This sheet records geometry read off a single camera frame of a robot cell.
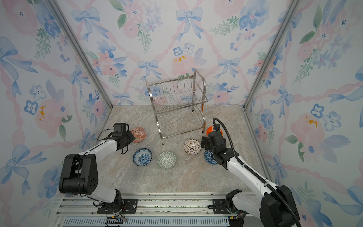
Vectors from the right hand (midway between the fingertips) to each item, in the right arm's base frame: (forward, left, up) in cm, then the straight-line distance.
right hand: (211, 138), depth 85 cm
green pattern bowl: (-9, +28, -13) cm, 32 cm away
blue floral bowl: (-7, +43, -11) cm, 45 cm away
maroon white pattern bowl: (+1, +11, -12) cm, 17 cm away
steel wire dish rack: (+36, +22, -8) cm, 43 cm away
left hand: (+6, +52, -7) cm, 52 cm away
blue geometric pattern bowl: (-7, +1, -13) cm, 14 cm away
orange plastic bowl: (+13, -2, -10) cm, 16 cm away
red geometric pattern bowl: (+8, +48, -8) cm, 49 cm away
